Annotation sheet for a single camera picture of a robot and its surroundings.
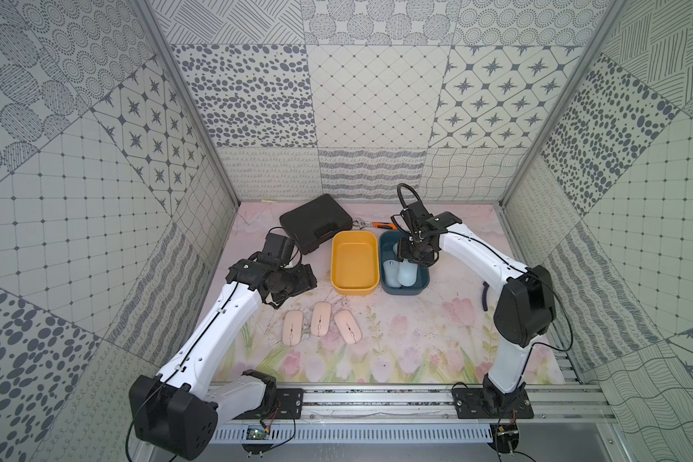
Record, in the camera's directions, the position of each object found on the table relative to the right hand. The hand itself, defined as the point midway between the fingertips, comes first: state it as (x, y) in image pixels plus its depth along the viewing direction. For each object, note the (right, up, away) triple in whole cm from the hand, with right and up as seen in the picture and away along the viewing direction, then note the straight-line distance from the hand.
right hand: (408, 261), depth 89 cm
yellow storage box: (-17, -2, +14) cm, 22 cm away
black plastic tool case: (-32, +13, +22) cm, 41 cm away
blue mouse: (-1, -3, -3) cm, 4 cm away
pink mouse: (-36, -19, -3) cm, 41 cm away
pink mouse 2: (-28, -18, -1) cm, 33 cm away
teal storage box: (-5, +6, +16) cm, 17 cm away
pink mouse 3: (-19, -19, -3) cm, 27 cm away
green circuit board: (-43, -42, -17) cm, 62 cm away
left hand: (-28, -5, -12) cm, 31 cm away
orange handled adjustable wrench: (-15, +12, +24) cm, 31 cm away
